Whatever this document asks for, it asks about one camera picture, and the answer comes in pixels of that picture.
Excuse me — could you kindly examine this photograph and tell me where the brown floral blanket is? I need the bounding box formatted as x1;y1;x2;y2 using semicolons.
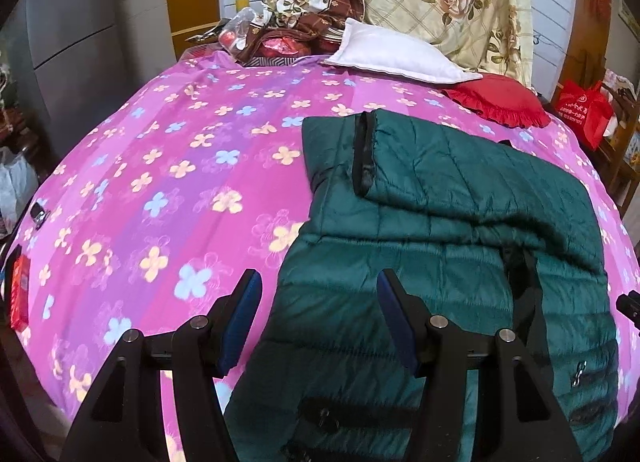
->
235;0;366;67

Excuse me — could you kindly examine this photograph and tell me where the shiny red package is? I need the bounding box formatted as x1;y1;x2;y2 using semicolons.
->
257;34;312;61

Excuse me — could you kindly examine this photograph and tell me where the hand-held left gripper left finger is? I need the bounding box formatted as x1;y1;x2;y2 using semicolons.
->
65;268;264;462

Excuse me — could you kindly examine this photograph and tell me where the clear plastic bag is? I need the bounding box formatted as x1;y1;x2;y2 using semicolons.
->
220;6;262;53

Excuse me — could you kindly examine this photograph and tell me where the white plastic bag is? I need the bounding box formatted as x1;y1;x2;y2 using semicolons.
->
0;147;38;237

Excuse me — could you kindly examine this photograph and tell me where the white pillow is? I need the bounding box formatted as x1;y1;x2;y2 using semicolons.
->
322;18;483;82

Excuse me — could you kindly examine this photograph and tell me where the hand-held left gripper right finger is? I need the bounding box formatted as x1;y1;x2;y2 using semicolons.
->
376;268;583;462

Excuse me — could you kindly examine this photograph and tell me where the wooden chair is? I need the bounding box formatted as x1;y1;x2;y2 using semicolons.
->
595;72;640;213

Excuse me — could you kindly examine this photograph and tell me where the grey refrigerator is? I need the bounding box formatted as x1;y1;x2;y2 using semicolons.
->
15;0;173;153

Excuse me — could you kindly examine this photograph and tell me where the dark green puffer jacket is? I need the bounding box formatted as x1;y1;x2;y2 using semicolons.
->
222;109;631;462

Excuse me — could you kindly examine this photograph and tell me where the red flat packet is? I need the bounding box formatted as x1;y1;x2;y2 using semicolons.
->
7;244;31;333

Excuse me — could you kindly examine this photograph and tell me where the red shopping bag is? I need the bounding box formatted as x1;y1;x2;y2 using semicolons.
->
552;79;616;151

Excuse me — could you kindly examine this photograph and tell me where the pink floral bedsheet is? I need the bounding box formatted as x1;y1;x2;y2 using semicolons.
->
0;49;640;462

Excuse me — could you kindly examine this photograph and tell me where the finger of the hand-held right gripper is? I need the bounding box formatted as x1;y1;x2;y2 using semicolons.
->
616;292;640;330

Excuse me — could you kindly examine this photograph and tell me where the red ruffled cushion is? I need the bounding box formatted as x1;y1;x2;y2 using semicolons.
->
442;74;551;129

